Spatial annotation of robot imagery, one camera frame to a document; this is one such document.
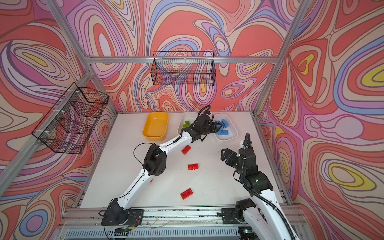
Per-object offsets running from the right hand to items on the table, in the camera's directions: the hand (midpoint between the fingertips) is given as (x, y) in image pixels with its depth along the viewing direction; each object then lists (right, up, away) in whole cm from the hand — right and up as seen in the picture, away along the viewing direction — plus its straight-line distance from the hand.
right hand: (229, 156), depth 77 cm
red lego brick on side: (-19, -9, +13) cm, 25 cm away
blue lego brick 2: (+5, +18, +33) cm, 38 cm away
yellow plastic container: (-47, +16, +31) cm, 58 cm away
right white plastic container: (+7, +13, +30) cm, 33 cm away
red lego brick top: (-23, 0, +17) cm, 29 cm away
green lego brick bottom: (-23, +17, +33) cm, 44 cm away
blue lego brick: (+2, +11, +27) cm, 29 cm away
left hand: (-1, +17, +18) cm, 25 cm away
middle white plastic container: (-25, +23, +37) cm, 50 cm away
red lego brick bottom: (-23, -21, +3) cm, 31 cm away
